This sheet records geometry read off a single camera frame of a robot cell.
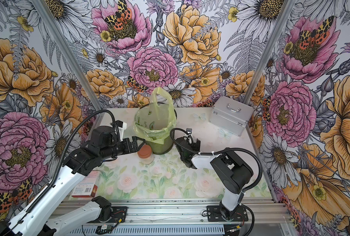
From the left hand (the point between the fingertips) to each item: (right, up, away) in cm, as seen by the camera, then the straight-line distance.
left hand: (137, 147), depth 70 cm
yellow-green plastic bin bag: (+4, +12, +29) cm, 32 cm away
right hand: (+25, 0, +25) cm, 35 cm away
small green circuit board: (-17, -40, +3) cm, 44 cm away
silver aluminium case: (+53, +17, +29) cm, 63 cm away
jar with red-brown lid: (+1, -6, +13) cm, 14 cm away
